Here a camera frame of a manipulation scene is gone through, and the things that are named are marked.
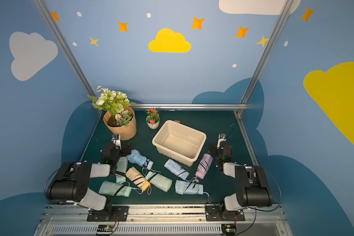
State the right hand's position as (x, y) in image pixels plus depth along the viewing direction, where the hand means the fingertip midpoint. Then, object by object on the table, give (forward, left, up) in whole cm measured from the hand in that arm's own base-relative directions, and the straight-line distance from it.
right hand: (221, 142), depth 95 cm
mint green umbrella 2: (-32, +63, -2) cm, 71 cm away
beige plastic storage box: (+3, +28, -7) cm, 29 cm away
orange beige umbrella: (-26, +50, -3) cm, 56 cm away
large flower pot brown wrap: (+7, +66, +13) cm, 68 cm away
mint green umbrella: (-21, +61, -2) cm, 65 cm away
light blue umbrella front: (-29, +22, -3) cm, 36 cm away
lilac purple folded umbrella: (-14, +11, -3) cm, 18 cm away
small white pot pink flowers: (+13, +47, +6) cm, 49 cm away
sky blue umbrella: (-13, +54, -1) cm, 56 cm away
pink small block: (+19, +29, -3) cm, 35 cm away
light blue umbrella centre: (-18, +29, -3) cm, 34 cm away
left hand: (-4, +65, +1) cm, 65 cm away
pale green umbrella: (-27, +37, -3) cm, 46 cm away
